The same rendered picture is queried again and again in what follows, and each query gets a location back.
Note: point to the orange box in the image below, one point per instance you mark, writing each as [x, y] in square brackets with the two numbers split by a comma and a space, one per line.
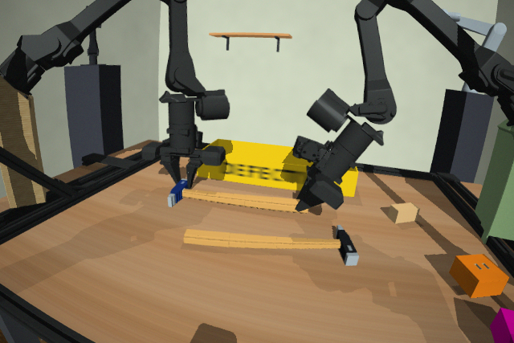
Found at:
[478, 276]

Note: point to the tan wooden block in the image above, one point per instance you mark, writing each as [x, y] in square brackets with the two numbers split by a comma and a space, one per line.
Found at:
[403, 213]

